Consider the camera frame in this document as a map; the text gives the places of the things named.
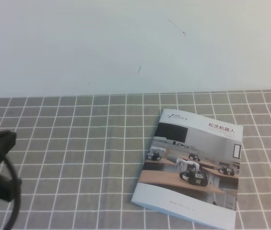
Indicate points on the white robot catalogue book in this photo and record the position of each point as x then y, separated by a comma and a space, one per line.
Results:
191, 170

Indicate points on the grey checked tablecloth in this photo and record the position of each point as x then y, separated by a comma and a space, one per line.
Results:
79, 157

